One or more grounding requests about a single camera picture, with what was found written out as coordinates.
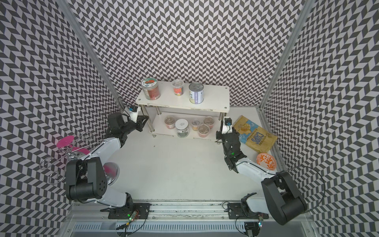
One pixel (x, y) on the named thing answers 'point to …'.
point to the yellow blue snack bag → (253, 136)
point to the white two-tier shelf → (173, 115)
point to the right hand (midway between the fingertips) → (223, 123)
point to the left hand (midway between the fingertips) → (147, 117)
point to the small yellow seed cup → (194, 124)
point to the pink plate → (64, 141)
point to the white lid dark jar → (181, 125)
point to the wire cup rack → (57, 163)
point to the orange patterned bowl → (267, 161)
